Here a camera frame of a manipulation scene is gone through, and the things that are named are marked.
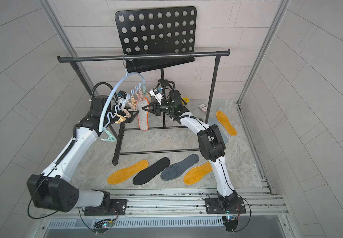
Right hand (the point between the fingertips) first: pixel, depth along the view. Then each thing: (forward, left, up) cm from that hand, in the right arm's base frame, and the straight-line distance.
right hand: (146, 110), depth 81 cm
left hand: (-1, +5, +3) cm, 6 cm away
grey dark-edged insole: (-25, -12, -24) cm, 37 cm away
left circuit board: (-48, +20, -23) cm, 57 cm away
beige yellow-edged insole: (+8, -50, -24) cm, 56 cm away
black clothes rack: (-10, +22, -22) cm, 32 cm away
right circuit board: (-50, -38, -27) cm, 68 cm away
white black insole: (-26, +1, -24) cm, 35 cm away
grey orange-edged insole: (-2, +2, -2) cm, 3 cm away
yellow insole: (-26, +16, -24) cm, 39 cm away
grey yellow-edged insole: (-28, -24, -25) cm, 45 cm away
